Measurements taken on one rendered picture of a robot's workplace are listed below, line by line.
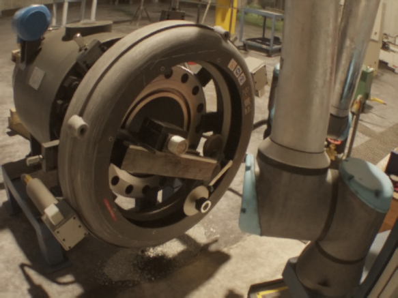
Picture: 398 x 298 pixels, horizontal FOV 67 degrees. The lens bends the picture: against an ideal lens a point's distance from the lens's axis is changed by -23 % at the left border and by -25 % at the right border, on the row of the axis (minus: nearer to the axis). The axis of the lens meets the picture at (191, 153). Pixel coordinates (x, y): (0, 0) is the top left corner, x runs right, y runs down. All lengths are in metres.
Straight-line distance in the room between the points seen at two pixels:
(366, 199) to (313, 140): 0.16
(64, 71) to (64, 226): 0.52
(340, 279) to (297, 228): 0.19
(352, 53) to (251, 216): 0.43
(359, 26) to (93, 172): 0.74
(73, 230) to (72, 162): 0.21
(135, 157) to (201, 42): 0.36
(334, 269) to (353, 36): 0.51
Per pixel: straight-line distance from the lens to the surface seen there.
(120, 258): 1.58
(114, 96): 0.89
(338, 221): 0.68
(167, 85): 1.17
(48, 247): 1.47
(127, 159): 0.96
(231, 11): 4.71
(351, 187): 0.67
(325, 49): 0.63
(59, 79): 1.24
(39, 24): 1.51
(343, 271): 0.78
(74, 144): 0.92
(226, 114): 1.33
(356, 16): 0.79
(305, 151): 0.64
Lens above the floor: 1.10
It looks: 27 degrees down
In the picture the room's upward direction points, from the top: 6 degrees clockwise
